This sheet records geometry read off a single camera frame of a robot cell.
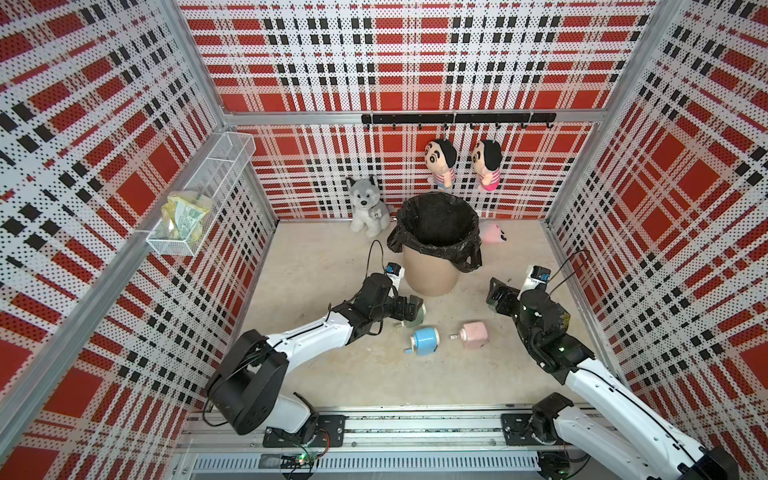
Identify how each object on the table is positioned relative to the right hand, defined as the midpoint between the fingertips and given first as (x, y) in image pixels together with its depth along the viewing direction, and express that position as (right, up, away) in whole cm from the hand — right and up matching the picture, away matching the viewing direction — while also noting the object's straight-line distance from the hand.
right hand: (509, 284), depth 79 cm
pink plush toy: (+5, +15, +30) cm, 34 cm away
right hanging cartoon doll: (-2, +38, +14) cm, 41 cm away
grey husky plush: (-41, +22, +31) cm, 56 cm away
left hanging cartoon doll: (-17, +37, +12) cm, 42 cm away
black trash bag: (-16, +19, +19) cm, 31 cm away
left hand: (-26, -5, +7) cm, 27 cm away
